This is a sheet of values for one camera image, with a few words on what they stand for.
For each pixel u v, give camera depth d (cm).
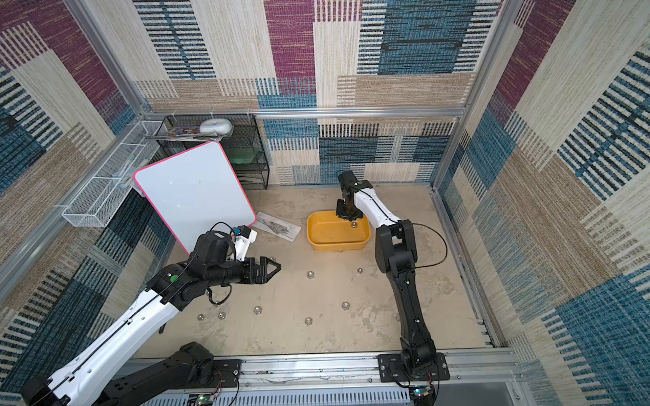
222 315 85
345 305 85
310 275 93
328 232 108
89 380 39
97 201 72
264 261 64
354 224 106
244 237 65
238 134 101
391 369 73
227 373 75
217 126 89
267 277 63
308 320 83
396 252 63
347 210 93
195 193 78
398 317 83
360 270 94
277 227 105
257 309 85
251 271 62
